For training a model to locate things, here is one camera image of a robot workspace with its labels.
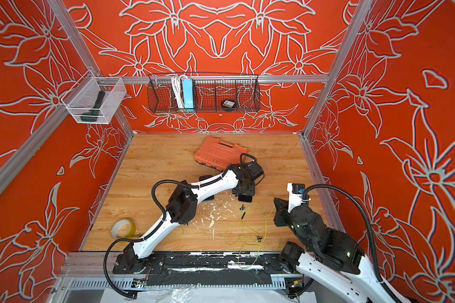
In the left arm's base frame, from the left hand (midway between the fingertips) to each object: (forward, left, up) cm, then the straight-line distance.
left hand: (249, 191), depth 93 cm
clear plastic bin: (+26, +78, +33) cm, 89 cm away
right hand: (-15, -6, +23) cm, 29 cm away
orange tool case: (+20, +17, +4) cm, 26 cm away
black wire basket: (+42, +30, +29) cm, 59 cm away
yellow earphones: (-19, +1, -1) cm, 19 cm away
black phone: (-2, +2, -4) cm, 5 cm away
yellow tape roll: (-21, +58, +2) cm, 61 cm away
